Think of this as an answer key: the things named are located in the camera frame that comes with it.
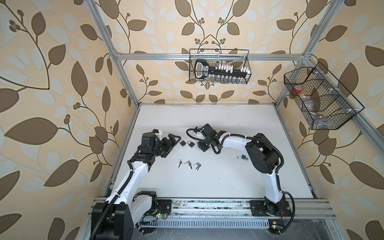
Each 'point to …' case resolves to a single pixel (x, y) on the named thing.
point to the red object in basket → (297, 89)
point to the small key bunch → (180, 162)
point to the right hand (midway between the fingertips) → (201, 144)
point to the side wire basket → (325, 103)
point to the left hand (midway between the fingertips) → (177, 141)
